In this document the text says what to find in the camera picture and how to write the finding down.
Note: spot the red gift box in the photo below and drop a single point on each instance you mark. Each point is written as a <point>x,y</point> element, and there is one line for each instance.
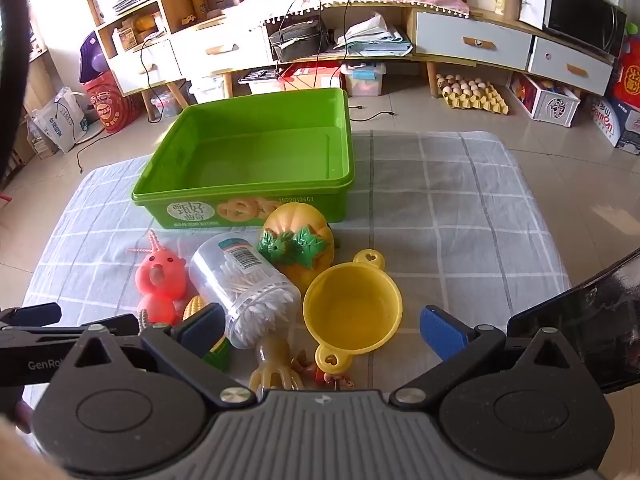
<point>629,80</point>

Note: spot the black printer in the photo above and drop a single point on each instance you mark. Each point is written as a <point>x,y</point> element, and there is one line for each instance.
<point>297,40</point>

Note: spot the orange toy pumpkin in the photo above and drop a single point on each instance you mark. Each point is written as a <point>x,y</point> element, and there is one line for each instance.
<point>310,225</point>

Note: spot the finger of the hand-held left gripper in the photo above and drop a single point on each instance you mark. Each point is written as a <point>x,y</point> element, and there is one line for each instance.
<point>35,316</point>
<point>40,337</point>

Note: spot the clear cotton swab jar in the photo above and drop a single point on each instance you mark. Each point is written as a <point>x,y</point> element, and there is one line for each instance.
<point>235,280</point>

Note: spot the grey checked tablecloth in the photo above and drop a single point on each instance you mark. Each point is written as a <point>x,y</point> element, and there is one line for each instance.
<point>450,210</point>

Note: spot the white crate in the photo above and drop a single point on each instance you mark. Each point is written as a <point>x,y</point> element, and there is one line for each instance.
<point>547,102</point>

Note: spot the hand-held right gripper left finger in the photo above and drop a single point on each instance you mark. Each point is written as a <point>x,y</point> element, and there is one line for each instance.
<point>202,332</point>

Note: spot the yellow box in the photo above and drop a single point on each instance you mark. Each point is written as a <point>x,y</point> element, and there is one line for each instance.
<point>198,2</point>

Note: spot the yellow plastic strainer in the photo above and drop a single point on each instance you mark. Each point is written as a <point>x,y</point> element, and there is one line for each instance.
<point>350,305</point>

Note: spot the small brown carton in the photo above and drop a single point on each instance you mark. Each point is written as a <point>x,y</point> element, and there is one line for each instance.
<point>126,37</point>

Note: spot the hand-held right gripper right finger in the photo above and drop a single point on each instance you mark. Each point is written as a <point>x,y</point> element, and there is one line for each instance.
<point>440,330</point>

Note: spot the clear lidded storage box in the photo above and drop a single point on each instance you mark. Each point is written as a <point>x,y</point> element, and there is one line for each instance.
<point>364,80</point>
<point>167,105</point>
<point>207,90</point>

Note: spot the pink rubber animal toy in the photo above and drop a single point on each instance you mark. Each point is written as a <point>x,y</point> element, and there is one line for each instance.
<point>162,275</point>

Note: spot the toy corn cob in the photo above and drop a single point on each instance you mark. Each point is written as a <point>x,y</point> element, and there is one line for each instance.
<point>194,307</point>

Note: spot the small red brown figure toy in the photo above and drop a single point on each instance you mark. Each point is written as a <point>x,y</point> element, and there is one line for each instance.
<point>327,377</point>

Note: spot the white plastic bag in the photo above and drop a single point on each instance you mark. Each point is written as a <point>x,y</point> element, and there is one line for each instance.
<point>57,120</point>

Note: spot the black glossy object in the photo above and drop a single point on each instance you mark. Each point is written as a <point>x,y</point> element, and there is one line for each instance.
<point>585,310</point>

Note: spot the wooden cabinet with white drawers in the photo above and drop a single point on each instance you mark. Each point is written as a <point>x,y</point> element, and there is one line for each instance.
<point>470,40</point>

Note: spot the red cardboard box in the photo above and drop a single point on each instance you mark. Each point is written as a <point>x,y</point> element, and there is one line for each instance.
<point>307,77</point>

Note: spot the white and blue carton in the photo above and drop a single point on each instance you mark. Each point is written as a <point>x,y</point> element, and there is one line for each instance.
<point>612,125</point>

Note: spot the green plastic box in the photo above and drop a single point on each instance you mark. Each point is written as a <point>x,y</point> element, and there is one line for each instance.
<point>250,155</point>

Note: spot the translucent yellow claw toy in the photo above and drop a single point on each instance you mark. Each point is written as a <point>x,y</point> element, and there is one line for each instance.
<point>272,365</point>

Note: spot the microwave oven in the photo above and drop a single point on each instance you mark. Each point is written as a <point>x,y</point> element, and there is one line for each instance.
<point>582,15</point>

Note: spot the purple plastic item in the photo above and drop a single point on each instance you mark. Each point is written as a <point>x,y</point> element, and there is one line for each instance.
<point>92,57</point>

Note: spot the red bucket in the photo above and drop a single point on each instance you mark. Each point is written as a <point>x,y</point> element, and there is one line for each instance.
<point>110,107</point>

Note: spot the tray of eggs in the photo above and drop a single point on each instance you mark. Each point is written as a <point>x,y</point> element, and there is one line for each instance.
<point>470,92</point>

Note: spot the pile of papers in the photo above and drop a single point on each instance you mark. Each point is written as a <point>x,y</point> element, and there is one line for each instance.
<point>372,37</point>

